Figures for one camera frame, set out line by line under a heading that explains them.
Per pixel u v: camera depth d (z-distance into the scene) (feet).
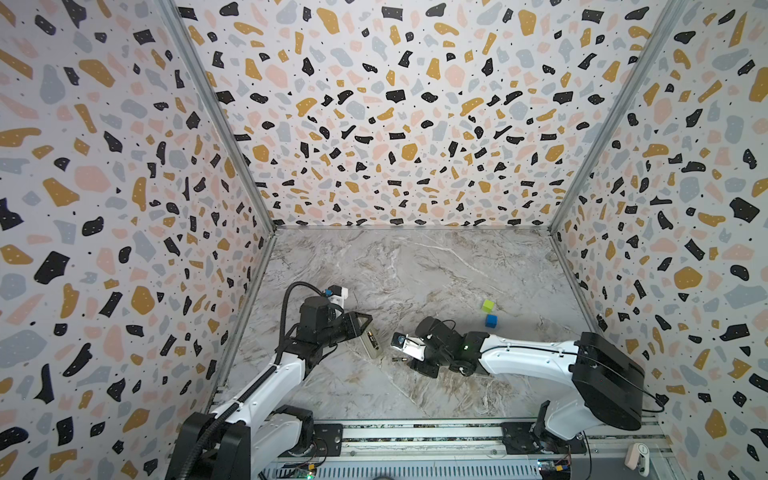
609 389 1.42
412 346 2.37
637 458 2.32
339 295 2.55
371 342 2.67
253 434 1.39
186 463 1.17
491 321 3.11
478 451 2.40
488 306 3.19
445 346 2.10
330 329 2.36
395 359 2.87
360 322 2.67
